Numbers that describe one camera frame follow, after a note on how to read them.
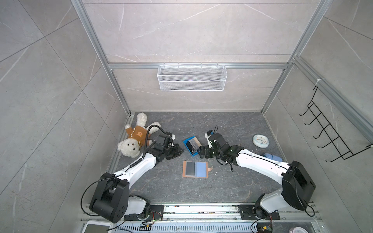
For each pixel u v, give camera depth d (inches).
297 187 16.7
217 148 25.1
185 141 38.8
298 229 26.4
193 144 37.4
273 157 35.0
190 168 34.7
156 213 28.6
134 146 35.4
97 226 25.9
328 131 26.9
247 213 29.2
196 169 34.7
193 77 39.4
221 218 28.7
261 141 39.0
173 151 29.4
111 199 16.2
